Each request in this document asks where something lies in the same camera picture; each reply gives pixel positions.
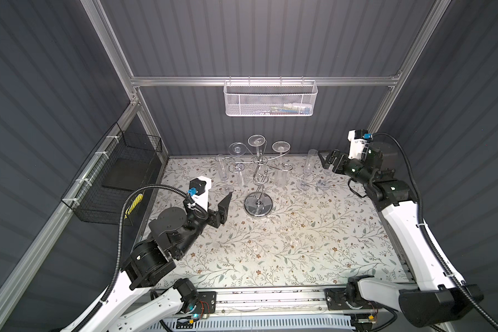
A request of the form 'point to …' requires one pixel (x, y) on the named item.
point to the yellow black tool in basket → (135, 203)
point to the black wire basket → (89, 200)
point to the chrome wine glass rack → (258, 203)
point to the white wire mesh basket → (270, 97)
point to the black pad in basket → (128, 173)
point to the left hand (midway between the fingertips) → (220, 190)
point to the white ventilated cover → (329, 323)
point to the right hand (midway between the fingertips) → (330, 155)
